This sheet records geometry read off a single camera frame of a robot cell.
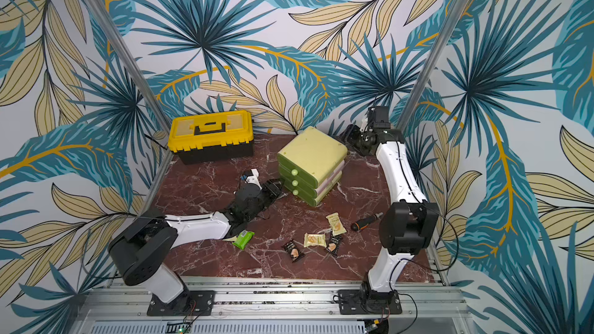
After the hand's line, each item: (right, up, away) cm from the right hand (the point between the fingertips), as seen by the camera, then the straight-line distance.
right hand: (347, 138), depth 86 cm
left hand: (-23, -17, -2) cm, 29 cm away
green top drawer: (-19, -12, -3) cm, 22 cm away
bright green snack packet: (-39, -37, -1) cm, 54 cm away
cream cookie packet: (-13, -38, 0) cm, 40 cm away
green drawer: (-19, -17, +3) cm, 26 cm away
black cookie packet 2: (-20, -41, -3) cm, 46 cm away
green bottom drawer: (-17, -22, +9) cm, 30 cm away
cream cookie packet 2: (-4, -33, +4) cm, 33 cm away
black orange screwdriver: (+7, -32, +4) cm, 33 cm away
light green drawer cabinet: (-14, -10, -4) cm, 17 cm away
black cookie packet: (-5, -39, 0) cm, 39 cm away
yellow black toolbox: (-59, +1, +9) cm, 60 cm away
